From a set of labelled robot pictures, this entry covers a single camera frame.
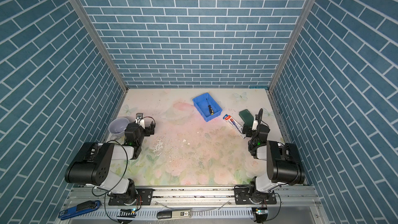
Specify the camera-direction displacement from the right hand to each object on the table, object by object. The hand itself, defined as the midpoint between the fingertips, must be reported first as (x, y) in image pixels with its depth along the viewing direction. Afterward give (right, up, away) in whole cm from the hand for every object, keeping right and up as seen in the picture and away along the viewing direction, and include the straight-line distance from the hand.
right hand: (255, 124), depth 94 cm
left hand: (-66, +2, -1) cm, 66 cm away
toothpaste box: (-12, -2, +5) cm, 13 cm away
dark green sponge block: (-2, +3, +10) cm, 10 cm away
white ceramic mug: (-87, -3, +2) cm, 87 cm away
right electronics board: (-4, -41, -21) cm, 46 cm away
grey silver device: (-44, -35, -28) cm, 63 cm away
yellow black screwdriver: (-27, +7, +11) cm, 30 cm away
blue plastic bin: (-34, +11, +17) cm, 40 cm away
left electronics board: (-68, -40, -22) cm, 82 cm away
